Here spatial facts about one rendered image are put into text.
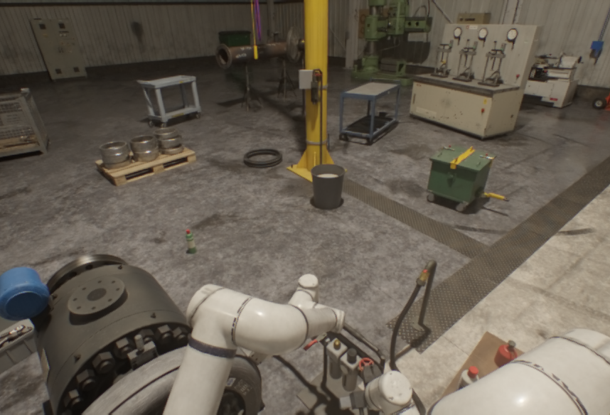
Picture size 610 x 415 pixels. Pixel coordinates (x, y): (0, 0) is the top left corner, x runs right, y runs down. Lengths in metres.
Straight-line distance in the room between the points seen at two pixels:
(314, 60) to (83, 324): 3.50
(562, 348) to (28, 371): 2.78
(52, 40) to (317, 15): 13.22
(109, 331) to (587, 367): 1.39
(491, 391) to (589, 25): 10.73
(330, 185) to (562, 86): 7.11
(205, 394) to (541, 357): 0.65
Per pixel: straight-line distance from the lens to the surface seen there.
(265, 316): 0.79
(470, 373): 1.56
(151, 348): 1.21
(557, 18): 11.23
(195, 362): 0.86
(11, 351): 2.92
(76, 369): 1.51
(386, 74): 11.79
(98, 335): 1.52
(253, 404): 1.55
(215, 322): 0.84
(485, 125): 6.35
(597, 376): 0.58
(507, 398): 0.51
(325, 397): 2.17
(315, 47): 4.19
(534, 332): 2.87
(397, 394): 1.04
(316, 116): 4.32
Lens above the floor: 1.90
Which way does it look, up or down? 30 degrees down
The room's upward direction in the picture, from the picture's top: 1 degrees counter-clockwise
